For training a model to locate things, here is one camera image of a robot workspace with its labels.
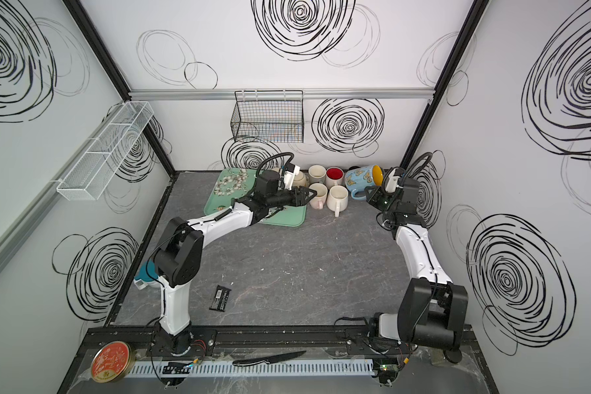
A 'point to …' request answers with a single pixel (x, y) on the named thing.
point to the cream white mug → (334, 176)
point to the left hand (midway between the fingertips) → (313, 194)
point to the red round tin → (111, 360)
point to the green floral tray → (232, 184)
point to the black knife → (268, 359)
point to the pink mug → (319, 201)
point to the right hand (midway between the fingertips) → (368, 188)
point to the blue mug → (358, 179)
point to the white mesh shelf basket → (97, 167)
